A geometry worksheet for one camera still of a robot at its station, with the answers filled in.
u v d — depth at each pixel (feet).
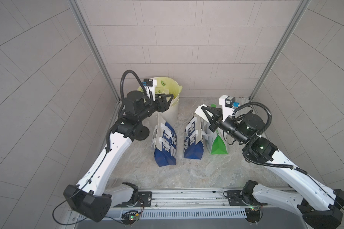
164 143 2.46
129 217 2.15
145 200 2.32
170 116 2.86
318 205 1.25
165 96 1.86
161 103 1.84
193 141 2.43
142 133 3.18
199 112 1.88
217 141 2.66
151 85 1.83
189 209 2.28
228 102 1.49
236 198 2.32
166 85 3.10
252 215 2.24
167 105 1.93
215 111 1.70
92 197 1.15
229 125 1.65
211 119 1.76
